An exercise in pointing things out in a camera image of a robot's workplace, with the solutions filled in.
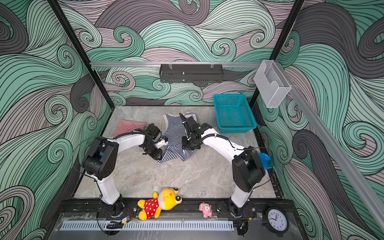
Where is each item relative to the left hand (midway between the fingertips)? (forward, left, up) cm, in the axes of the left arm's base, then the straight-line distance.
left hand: (159, 155), depth 93 cm
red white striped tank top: (+23, +27, 0) cm, 36 cm away
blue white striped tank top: (+19, -8, +1) cm, 21 cm away
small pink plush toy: (-29, -28, +4) cm, 41 cm away
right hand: (0, -16, +11) cm, 20 cm away
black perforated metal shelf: (+43, -19, +33) cm, 57 cm away
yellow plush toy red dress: (-26, -9, +8) cm, 29 cm away
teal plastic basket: (+38, -55, -1) cm, 67 cm away
